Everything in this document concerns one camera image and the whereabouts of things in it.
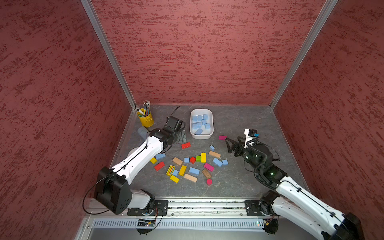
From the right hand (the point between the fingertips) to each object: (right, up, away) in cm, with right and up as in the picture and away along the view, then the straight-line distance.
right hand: (230, 141), depth 76 cm
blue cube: (-19, +12, +34) cm, 41 cm away
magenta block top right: (+1, -2, +30) cm, 30 cm away
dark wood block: (-12, -20, +9) cm, 25 cm away
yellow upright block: (-13, -13, +15) cm, 24 cm away
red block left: (-40, -17, +12) cm, 46 cm away
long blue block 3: (-41, -12, +15) cm, 45 cm away
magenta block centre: (-10, -18, +12) cm, 23 cm away
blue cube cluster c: (-12, +10, +34) cm, 37 cm away
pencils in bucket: (-54, +17, +24) cm, 61 cm away
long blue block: (-16, +2, +28) cm, 33 cm away
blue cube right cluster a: (0, -15, +13) cm, 20 cm away
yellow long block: (-26, -19, +9) cm, 33 cm away
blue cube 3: (-19, +7, +27) cm, 34 cm away
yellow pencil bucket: (-53, +10, +25) cm, 59 cm away
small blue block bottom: (-30, -20, +9) cm, 37 cm away
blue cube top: (-15, +13, +37) cm, 42 cm away
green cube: (-17, -13, +13) cm, 25 cm away
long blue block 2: (-5, -15, +13) cm, 21 cm away
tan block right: (-7, -11, +16) cm, 20 cm away
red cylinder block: (-10, -25, +7) cm, 28 cm away
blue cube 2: (-11, +13, +37) cm, 40 cm away
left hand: (-30, -1, +7) cm, 31 cm away
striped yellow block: (-33, -19, +8) cm, 39 cm away
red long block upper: (-25, -6, +20) cm, 32 cm away
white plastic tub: (-11, +1, +24) cm, 26 cm away
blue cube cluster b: (-16, +7, +33) cm, 37 cm away
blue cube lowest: (-10, +6, +28) cm, 31 cm away
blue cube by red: (-24, -14, +14) cm, 31 cm away
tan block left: (-29, -14, +13) cm, 35 cm away
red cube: (-20, -14, +13) cm, 28 cm away
